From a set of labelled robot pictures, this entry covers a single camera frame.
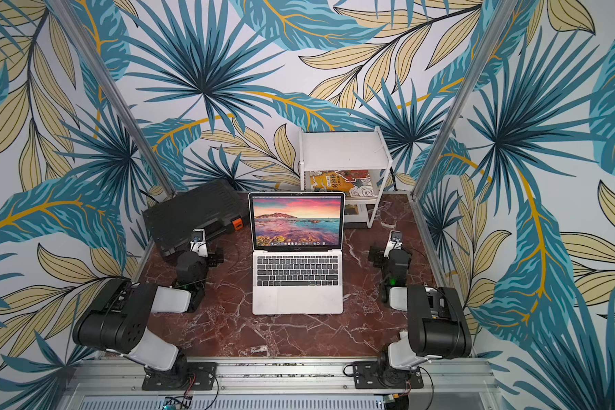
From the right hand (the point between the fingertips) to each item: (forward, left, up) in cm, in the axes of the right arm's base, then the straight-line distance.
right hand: (374, 243), depth 93 cm
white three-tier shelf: (+15, +10, +26) cm, 32 cm away
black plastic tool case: (+21, +62, -3) cm, 65 cm away
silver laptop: (-3, +28, +7) cm, 29 cm away
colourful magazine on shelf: (+19, +6, +12) cm, 23 cm away
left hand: (+1, +61, +1) cm, 61 cm away
